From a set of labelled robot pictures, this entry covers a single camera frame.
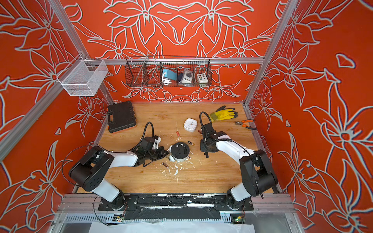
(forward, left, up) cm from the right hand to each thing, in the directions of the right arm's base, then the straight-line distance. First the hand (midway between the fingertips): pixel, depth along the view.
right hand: (202, 147), depth 89 cm
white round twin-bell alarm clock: (-3, +14, +1) cm, 15 cm away
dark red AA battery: (+14, +1, -3) cm, 15 cm away
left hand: (-2, +21, -3) cm, 21 cm away
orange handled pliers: (+22, -31, -3) cm, 38 cm away
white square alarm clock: (+19, +8, -2) cm, 21 cm away
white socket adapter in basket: (+35, +10, +28) cm, 46 cm away
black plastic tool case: (+24, +59, +2) cm, 64 cm away
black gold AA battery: (+5, +7, -3) cm, 9 cm away
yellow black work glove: (+31, -17, -3) cm, 35 cm away
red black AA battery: (-10, +23, -4) cm, 25 cm away
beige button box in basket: (+38, -1, +25) cm, 45 cm away
